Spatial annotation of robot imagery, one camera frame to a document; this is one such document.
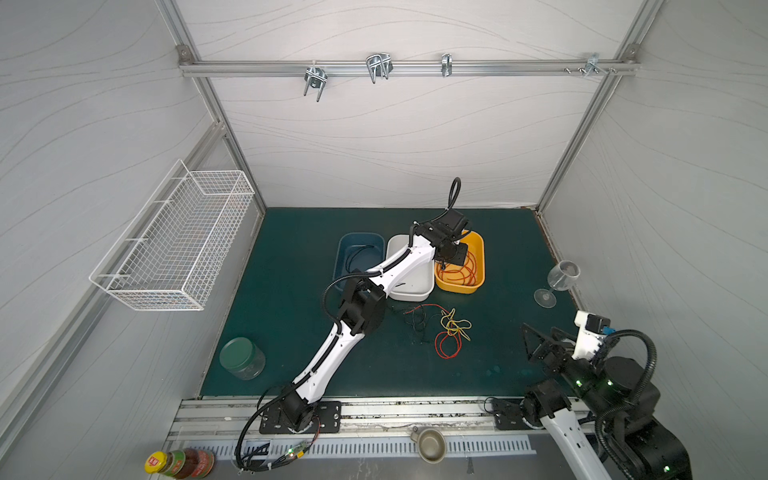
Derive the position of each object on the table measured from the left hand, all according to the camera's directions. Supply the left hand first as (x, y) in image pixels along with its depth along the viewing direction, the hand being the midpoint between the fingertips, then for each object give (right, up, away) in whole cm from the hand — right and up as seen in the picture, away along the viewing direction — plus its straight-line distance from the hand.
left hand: (466, 253), depth 94 cm
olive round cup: (-14, -44, -25) cm, 52 cm away
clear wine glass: (+26, -7, -7) cm, 28 cm away
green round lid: (-61, -25, -21) cm, 69 cm away
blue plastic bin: (-34, -3, +11) cm, 36 cm away
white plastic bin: (-16, -10, +5) cm, 20 cm away
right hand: (+10, -13, -29) cm, 34 cm away
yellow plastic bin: (+6, +2, +11) cm, 13 cm away
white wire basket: (-75, +1, -25) cm, 79 cm away
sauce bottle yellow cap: (-65, -39, -36) cm, 84 cm away
